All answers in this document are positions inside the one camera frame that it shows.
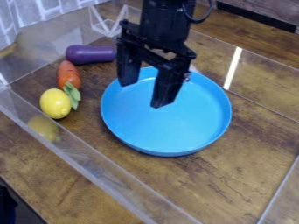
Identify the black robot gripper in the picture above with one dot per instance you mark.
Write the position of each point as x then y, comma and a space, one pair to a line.
155, 41

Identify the orange toy carrot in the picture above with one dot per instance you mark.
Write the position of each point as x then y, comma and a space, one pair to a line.
70, 82

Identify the blue round plastic tray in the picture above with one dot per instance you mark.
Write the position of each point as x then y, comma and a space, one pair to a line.
177, 129

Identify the purple toy eggplant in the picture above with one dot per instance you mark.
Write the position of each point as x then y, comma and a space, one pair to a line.
86, 54

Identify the yellow toy lemon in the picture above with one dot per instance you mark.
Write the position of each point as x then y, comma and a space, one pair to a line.
55, 103

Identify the clear acrylic enclosure wall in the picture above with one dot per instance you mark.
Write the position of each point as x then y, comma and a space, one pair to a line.
83, 178

